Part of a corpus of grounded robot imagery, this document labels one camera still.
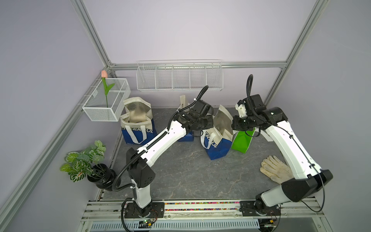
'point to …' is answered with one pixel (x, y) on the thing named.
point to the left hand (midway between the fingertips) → (212, 123)
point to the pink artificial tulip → (107, 88)
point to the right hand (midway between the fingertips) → (232, 123)
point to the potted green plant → (87, 163)
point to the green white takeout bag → (241, 140)
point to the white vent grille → (151, 224)
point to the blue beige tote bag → (137, 123)
